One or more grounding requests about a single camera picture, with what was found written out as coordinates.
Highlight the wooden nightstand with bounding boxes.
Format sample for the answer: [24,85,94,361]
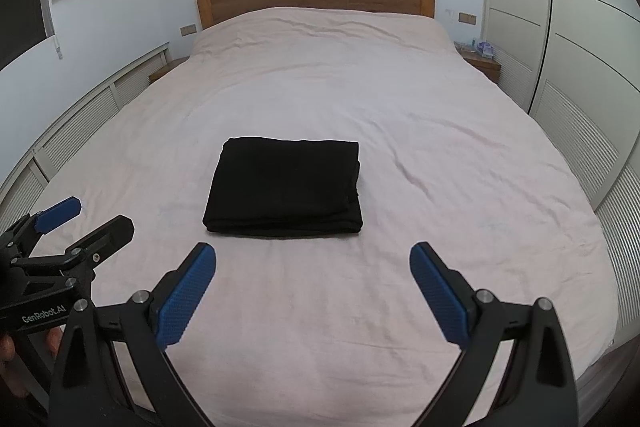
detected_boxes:
[148,56,191,84]
[454,43,502,82]

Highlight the black pants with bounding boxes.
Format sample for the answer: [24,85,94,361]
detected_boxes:
[202,137,364,239]

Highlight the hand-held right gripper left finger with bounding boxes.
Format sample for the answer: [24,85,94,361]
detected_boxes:
[47,242,218,427]

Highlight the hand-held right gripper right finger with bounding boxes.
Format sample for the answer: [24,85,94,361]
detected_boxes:
[409,242,581,427]

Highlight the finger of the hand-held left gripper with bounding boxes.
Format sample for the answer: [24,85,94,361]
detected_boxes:
[10,214,136,285]
[0,196,83,259]

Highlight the person's left hand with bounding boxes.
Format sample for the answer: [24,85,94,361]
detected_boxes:
[0,329,65,400]

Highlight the pink bed cover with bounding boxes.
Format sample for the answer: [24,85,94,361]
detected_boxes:
[10,7,618,427]

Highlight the white louvered cabinet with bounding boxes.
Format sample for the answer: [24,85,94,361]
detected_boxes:
[0,44,171,228]

